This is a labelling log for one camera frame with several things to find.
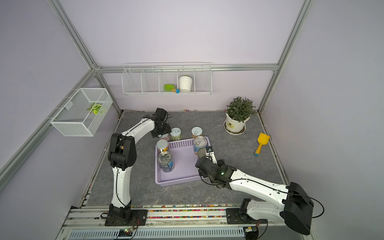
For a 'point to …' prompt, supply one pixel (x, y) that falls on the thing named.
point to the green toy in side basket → (95, 108)
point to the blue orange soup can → (199, 142)
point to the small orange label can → (196, 131)
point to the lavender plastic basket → (185, 171)
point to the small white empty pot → (185, 83)
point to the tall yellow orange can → (163, 144)
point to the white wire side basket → (84, 113)
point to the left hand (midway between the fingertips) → (165, 132)
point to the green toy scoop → (169, 87)
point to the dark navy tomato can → (201, 152)
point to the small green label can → (176, 134)
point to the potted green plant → (238, 112)
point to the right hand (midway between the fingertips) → (208, 163)
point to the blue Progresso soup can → (165, 161)
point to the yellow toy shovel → (263, 139)
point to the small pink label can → (168, 137)
